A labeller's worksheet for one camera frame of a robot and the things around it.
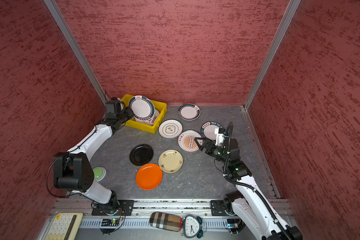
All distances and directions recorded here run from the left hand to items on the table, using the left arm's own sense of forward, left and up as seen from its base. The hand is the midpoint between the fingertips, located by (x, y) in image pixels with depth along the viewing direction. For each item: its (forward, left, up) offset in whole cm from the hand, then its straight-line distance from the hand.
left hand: (133, 112), depth 89 cm
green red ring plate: (+20, -36, -21) cm, 46 cm away
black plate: (-20, -5, -16) cm, 26 cm away
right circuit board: (-54, -55, -19) cm, 79 cm away
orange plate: (-32, -12, -19) cm, 39 cm away
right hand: (-22, -38, +1) cm, 44 cm away
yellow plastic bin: (+27, +16, -13) cm, 34 cm away
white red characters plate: (+8, -7, -19) cm, 22 cm away
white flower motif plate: (+2, -21, -20) cm, 29 cm away
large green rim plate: (+10, -2, -5) cm, 11 cm away
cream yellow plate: (-23, -23, -19) cm, 38 cm away
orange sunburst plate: (-8, -33, -21) cm, 40 cm away
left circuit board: (-54, +5, -21) cm, 58 cm away
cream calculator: (-56, +23, -17) cm, 63 cm away
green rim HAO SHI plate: (+1, -48, -18) cm, 52 cm away
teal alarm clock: (-56, -37, -15) cm, 68 cm away
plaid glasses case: (-53, -23, -16) cm, 60 cm away
